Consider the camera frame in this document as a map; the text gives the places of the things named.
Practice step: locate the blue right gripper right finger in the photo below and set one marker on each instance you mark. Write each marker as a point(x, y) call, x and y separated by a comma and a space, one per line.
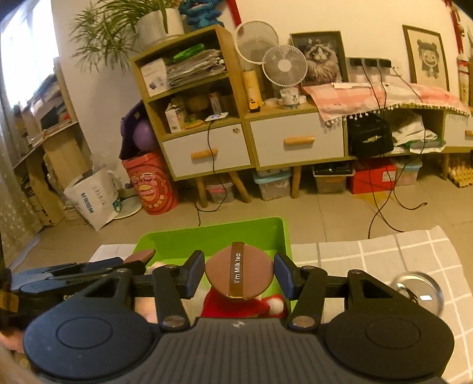
point(284, 270)

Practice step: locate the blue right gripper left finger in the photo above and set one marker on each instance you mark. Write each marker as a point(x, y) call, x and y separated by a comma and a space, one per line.
point(194, 269)

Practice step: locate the santa plush toy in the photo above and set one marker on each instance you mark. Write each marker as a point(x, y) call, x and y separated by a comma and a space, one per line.
point(212, 299)

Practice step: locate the person left hand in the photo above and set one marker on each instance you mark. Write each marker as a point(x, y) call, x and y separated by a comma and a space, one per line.
point(12, 338)

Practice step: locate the green plastic bin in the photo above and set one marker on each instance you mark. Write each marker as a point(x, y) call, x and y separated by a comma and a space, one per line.
point(174, 246)

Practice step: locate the orange snack bucket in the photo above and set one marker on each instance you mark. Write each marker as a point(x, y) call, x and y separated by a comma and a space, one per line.
point(149, 175)

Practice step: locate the white paper bag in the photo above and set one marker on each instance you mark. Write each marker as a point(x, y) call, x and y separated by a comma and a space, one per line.
point(95, 196)

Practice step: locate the red storage box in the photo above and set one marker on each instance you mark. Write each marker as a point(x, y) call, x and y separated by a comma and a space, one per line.
point(372, 175)

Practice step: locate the low wooden tv cabinet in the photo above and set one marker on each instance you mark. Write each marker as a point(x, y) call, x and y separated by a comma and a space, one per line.
point(441, 132)

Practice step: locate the gold lid jar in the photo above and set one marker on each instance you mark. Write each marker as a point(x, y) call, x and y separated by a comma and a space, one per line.
point(421, 289)

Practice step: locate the grey checked tablecloth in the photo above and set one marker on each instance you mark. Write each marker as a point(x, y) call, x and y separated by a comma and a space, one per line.
point(421, 264)

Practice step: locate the wooden shelf cabinet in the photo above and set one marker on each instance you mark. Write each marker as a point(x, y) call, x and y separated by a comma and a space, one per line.
point(205, 127)

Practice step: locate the purple ball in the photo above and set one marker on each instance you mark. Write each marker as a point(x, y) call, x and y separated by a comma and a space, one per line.
point(144, 136)

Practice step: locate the black box on shelf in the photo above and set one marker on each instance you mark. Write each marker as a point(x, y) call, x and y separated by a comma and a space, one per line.
point(369, 136)

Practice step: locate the pink table runner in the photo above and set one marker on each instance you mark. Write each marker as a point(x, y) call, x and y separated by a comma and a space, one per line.
point(342, 101)

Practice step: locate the small white fan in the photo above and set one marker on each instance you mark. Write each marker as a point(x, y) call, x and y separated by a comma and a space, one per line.
point(286, 67)

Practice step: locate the framed cat picture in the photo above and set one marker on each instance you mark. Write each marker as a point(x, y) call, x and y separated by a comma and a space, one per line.
point(325, 56)

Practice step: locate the large white fan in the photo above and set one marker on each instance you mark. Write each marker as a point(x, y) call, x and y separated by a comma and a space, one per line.
point(253, 39)

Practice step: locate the framed girl picture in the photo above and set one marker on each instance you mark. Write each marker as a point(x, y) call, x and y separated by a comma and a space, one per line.
point(426, 57)

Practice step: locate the potted green plant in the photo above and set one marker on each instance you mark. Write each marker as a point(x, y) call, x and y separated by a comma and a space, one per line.
point(105, 32)

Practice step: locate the blue stitch plush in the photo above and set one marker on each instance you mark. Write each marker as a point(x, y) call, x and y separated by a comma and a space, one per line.
point(200, 14)

